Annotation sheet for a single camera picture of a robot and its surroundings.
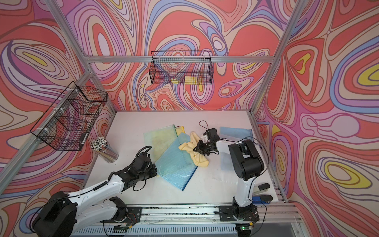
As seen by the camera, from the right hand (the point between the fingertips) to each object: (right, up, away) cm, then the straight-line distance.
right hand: (195, 152), depth 96 cm
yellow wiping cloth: (+2, -3, -7) cm, 8 cm away
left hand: (-21, -9, -10) cm, 25 cm away
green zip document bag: (-25, +7, +8) cm, 27 cm away
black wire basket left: (-66, +18, -23) cm, 72 cm away
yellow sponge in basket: (-4, +46, -5) cm, 47 cm away
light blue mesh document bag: (+30, +12, +12) cm, 34 cm away
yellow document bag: (-11, +14, +12) cm, 22 cm away
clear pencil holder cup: (-52, +6, -16) cm, 54 cm away
